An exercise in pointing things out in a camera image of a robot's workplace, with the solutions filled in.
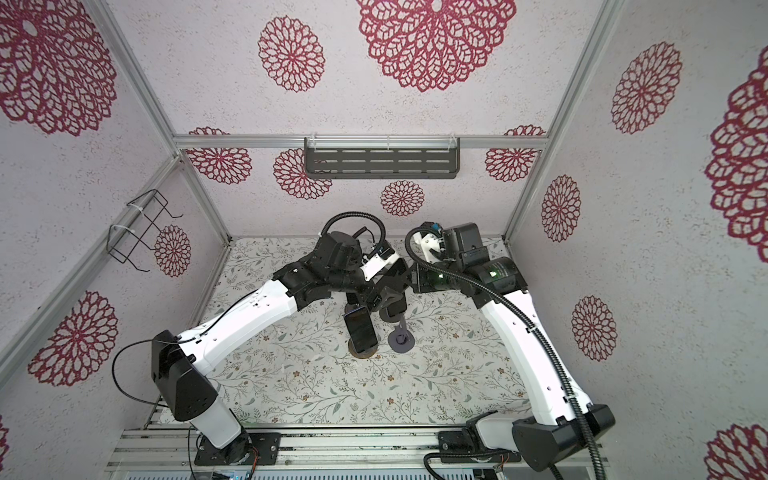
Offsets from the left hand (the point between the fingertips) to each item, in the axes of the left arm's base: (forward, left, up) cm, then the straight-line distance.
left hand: (390, 286), depth 74 cm
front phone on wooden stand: (-4, +8, -15) cm, 17 cm away
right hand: (-1, -4, +7) cm, 8 cm away
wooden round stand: (-8, +8, -23) cm, 25 cm away
